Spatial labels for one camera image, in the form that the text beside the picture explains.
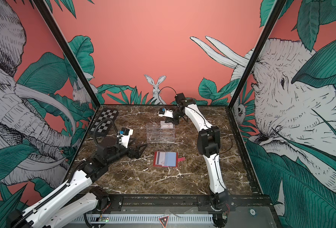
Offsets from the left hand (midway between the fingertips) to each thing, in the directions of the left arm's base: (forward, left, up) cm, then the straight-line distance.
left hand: (142, 140), depth 74 cm
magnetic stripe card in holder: (-1, -8, -22) cm, 23 cm away
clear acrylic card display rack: (+18, -5, -22) cm, 29 cm away
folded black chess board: (+29, +34, -19) cm, 48 cm away
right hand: (+22, -13, -8) cm, 27 cm away
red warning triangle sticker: (-34, -11, -21) cm, 41 cm away
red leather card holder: (-1, -12, -22) cm, 25 cm away
